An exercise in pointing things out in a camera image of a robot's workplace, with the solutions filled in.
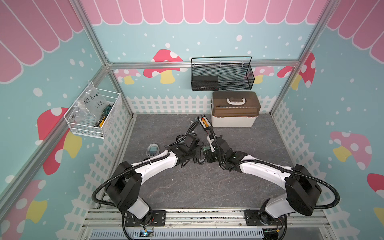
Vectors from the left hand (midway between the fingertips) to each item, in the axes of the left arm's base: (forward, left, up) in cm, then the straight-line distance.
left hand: (198, 153), depth 87 cm
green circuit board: (-38, +25, -12) cm, 47 cm away
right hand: (-1, -4, +2) cm, 4 cm away
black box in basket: (+33, -4, +25) cm, 42 cm away
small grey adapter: (+32, +5, -9) cm, 33 cm away
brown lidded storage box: (+26, -23, +11) cm, 37 cm away
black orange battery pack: (+32, -5, -8) cm, 33 cm away
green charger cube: (-1, -4, +7) cm, 8 cm away
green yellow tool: (+8, +47, +24) cm, 53 cm away
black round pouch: (-3, -1, -4) cm, 5 cm away
